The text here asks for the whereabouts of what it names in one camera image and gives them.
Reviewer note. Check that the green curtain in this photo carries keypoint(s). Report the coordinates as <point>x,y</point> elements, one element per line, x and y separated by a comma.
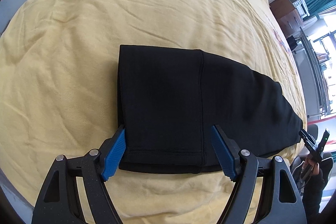
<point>316,6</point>

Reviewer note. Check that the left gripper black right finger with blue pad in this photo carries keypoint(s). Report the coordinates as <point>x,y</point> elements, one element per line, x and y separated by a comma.
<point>279,200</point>

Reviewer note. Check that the brown wooden cabinet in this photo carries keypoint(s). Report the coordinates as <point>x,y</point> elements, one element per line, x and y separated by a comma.
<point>287,17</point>

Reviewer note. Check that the black pants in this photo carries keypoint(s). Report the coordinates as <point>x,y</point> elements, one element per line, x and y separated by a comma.
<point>168,99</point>

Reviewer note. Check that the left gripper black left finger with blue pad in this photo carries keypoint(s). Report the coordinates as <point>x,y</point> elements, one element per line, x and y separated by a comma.
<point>58,200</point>

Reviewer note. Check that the black office chair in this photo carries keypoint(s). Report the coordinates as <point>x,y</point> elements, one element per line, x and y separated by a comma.
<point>326,165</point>

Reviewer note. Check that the person's right hand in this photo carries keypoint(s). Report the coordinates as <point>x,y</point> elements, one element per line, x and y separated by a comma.
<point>310,168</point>

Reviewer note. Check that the yellow cartoon bedsheet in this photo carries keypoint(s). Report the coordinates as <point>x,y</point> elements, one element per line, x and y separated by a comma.
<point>59,68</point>

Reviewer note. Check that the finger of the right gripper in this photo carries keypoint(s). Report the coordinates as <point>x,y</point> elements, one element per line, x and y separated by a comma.
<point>307,138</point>

